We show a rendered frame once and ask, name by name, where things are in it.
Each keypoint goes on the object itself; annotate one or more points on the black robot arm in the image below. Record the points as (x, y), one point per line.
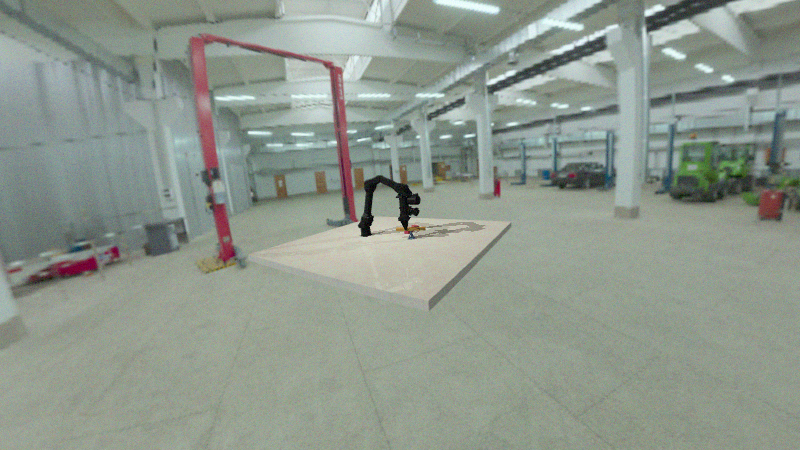
(406, 197)

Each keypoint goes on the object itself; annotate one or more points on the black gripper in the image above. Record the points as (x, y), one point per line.
(404, 218)

